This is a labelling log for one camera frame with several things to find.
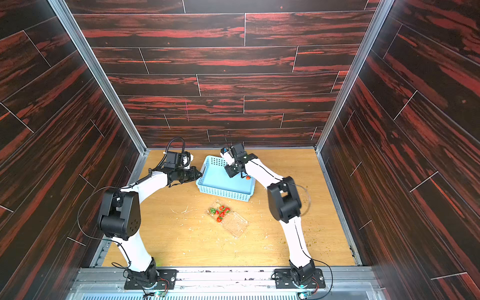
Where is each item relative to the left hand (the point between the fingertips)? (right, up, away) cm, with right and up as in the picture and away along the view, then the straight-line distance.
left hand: (202, 174), depth 96 cm
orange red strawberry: (+24, -2, +8) cm, 26 cm away
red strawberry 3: (+7, -18, -5) cm, 20 cm away
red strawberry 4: (+9, -22, -8) cm, 25 cm away
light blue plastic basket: (+6, -4, +8) cm, 11 cm away
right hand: (+16, +4, +6) cm, 18 cm away
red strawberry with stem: (+11, -17, -4) cm, 20 cm away
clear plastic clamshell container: (+11, -18, -5) cm, 22 cm away
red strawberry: (+14, -18, -6) cm, 23 cm away
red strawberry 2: (+11, -20, -5) cm, 23 cm away
